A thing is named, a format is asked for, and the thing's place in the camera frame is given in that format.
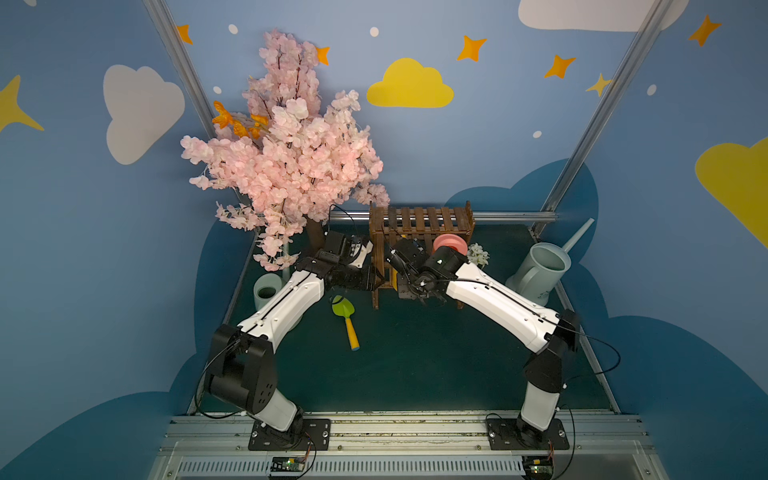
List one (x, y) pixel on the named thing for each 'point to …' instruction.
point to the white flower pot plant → (477, 255)
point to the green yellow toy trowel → (343, 307)
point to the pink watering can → (453, 241)
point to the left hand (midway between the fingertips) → (378, 275)
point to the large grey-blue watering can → (540, 274)
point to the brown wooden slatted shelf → (389, 225)
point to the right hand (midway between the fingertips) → (412, 284)
